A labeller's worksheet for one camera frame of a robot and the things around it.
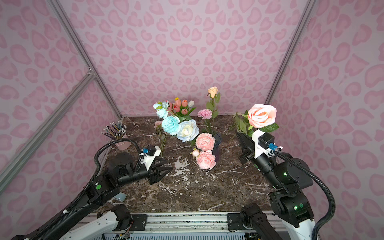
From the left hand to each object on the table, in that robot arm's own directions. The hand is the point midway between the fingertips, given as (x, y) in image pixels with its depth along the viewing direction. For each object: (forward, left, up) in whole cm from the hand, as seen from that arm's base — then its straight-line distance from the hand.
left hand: (170, 165), depth 63 cm
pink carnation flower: (+24, -16, +7) cm, 29 cm away
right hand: (+2, -25, +19) cm, 31 cm away
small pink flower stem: (+43, +17, -25) cm, 52 cm away
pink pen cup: (+25, +38, -24) cm, 51 cm away
